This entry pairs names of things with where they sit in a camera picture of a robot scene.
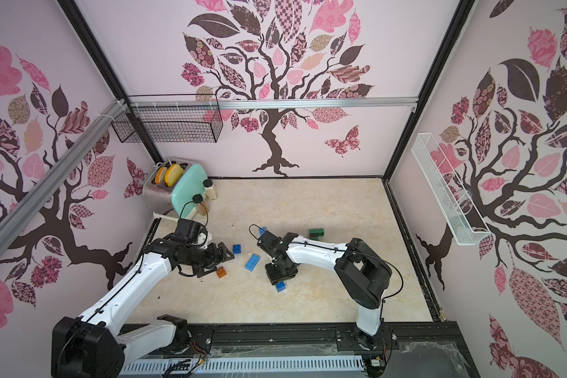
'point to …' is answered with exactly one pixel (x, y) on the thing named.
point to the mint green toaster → (176, 184)
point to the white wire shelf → (465, 219)
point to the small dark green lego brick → (313, 233)
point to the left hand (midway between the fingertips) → (224, 267)
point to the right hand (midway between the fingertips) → (278, 282)
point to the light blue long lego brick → (252, 262)
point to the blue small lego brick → (280, 287)
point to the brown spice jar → (201, 205)
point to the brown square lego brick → (220, 272)
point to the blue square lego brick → (237, 249)
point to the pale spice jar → (210, 191)
